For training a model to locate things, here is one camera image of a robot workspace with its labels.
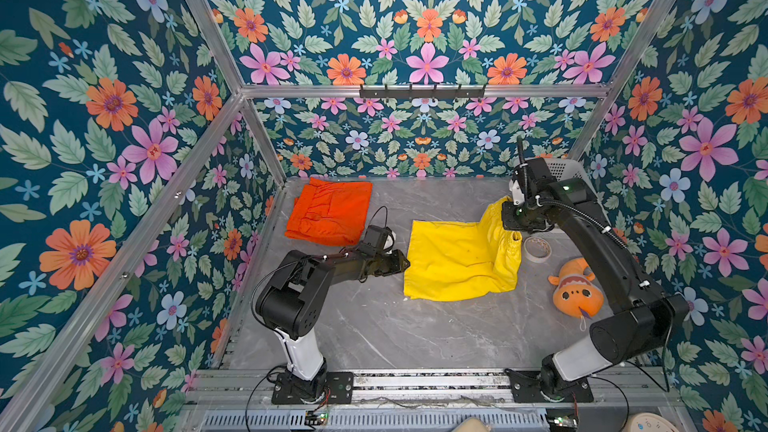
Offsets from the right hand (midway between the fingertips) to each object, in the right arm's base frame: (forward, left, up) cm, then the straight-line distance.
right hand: (509, 219), depth 78 cm
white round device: (-42, -28, -22) cm, 55 cm away
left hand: (-1, +26, -19) cm, 32 cm away
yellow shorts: (0, +13, -22) cm, 26 cm away
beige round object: (-43, +13, -19) cm, 49 cm away
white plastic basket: (+37, -34, -16) cm, 53 cm away
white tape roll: (+5, -17, -23) cm, 29 cm away
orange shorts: (+20, +56, -21) cm, 63 cm away
